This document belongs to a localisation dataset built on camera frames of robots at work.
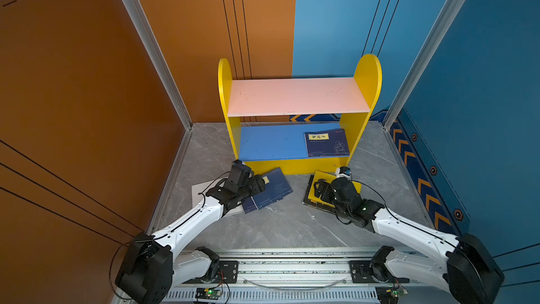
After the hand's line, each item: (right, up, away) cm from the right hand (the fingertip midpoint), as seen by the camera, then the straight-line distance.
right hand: (319, 188), depth 84 cm
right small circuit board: (+21, -33, -14) cm, 41 cm away
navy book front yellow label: (+5, +18, +8) cm, 21 cm away
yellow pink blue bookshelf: (-22, +32, +40) cm, 56 cm away
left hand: (-24, +3, +1) cm, 24 cm away
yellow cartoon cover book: (+2, +3, +12) cm, 12 cm away
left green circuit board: (-41, -33, -13) cm, 54 cm away
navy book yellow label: (-18, -1, +8) cm, 19 cm away
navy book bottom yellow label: (-29, -7, +1) cm, 29 cm away
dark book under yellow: (-3, -7, +5) cm, 9 cm away
